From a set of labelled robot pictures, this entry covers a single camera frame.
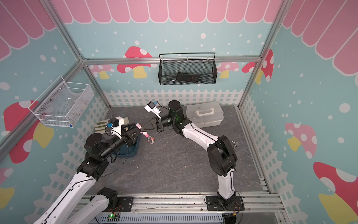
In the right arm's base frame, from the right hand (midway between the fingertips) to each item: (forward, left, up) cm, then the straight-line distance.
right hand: (143, 131), depth 67 cm
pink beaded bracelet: (+13, +4, -30) cm, 33 cm away
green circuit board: (-31, +19, -34) cm, 49 cm away
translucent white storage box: (+27, -35, -19) cm, 48 cm away
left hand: (+3, +3, -1) cm, 4 cm away
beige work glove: (+26, +45, -30) cm, 60 cm away
